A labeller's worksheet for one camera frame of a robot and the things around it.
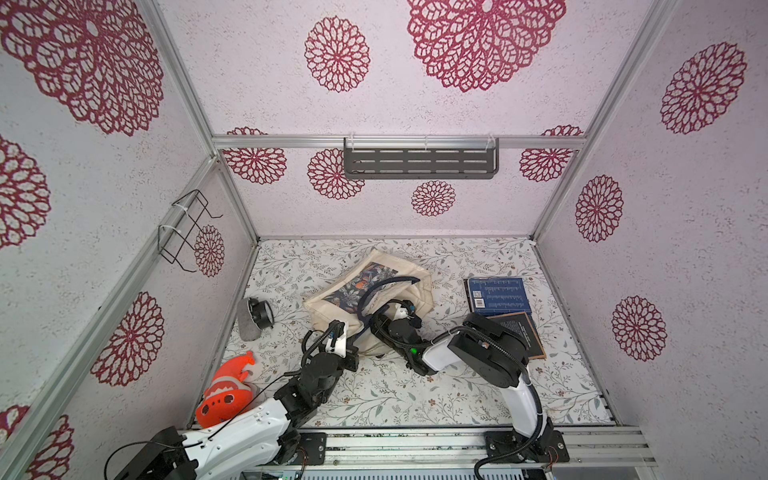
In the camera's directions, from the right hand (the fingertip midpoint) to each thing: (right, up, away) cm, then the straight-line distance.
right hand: (365, 316), depth 93 cm
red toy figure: (-33, -16, -18) cm, 41 cm away
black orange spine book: (+47, -2, -3) cm, 47 cm away
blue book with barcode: (+43, +6, +4) cm, 43 cm away
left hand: (-2, -3, -12) cm, 12 cm away
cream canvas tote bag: (-1, +8, -2) cm, 8 cm away
